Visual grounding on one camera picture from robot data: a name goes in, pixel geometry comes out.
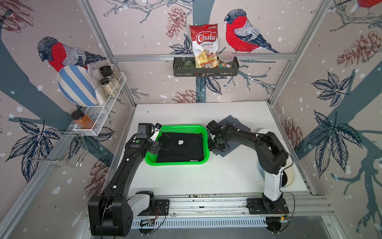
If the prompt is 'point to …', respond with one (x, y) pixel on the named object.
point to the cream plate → (291, 177)
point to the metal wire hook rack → (59, 146)
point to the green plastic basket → (150, 158)
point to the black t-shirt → (180, 147)
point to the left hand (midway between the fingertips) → (150, 137)
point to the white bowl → (263, 131)
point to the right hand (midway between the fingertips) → (209, 148)
